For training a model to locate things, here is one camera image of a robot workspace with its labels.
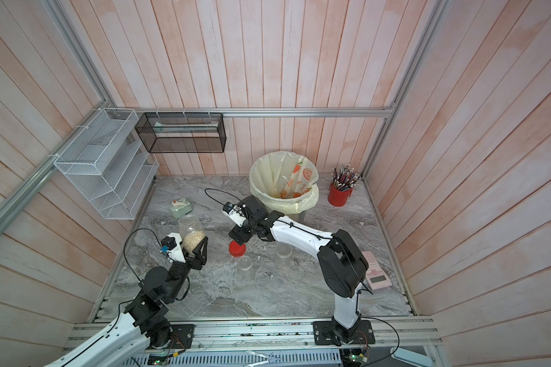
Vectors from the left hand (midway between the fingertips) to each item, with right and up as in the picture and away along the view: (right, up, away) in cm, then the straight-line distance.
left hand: (200, 239), depth 76 cm
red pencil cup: (+55, +14, +30) cm, 65 cm away
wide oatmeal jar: (+29, -5, +6) cm, 30 cm away
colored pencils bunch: (+56, +23, +22) cm, 65 cm away
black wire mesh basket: (-17, +45, +28) cm, 56 cm away
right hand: (+11, +3, +12) cm, 16 cm away
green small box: (-17, +10, +25) cm, 31 cm away
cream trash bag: (+30, +21, +22) cm, 43 cm away
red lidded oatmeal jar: (-2, +3, -4) cm, 5 cm away
